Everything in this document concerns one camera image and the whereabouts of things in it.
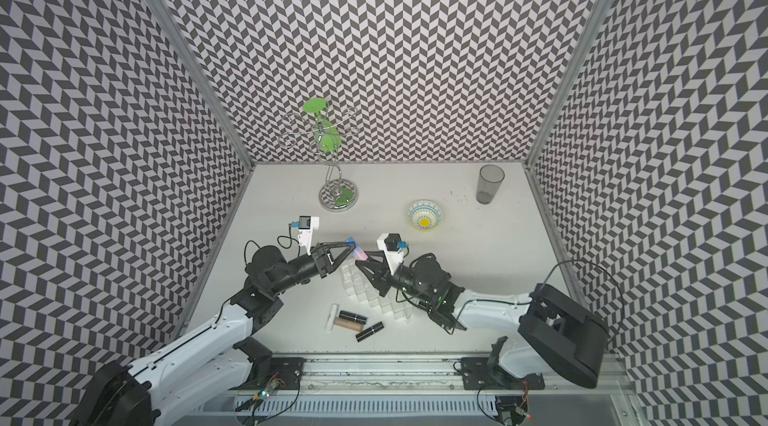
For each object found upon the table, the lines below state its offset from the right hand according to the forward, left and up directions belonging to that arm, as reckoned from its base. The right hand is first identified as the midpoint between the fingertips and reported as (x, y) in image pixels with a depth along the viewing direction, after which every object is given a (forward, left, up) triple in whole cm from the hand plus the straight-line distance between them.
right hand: (360, 264), depth 73 cm
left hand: (+2, +1, +4) cm, 4 cm away
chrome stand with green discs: (+35, +13, -15) cm, 40 cm away
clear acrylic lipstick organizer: (-1, +1, -13) cm, 13 cm away
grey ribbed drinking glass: (+32, -40, -6) cm, 51 cm away
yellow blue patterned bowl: (+26, -18, -16) cm, 36 cm away
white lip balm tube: (-8, +9, -16) cm, 20 cm away
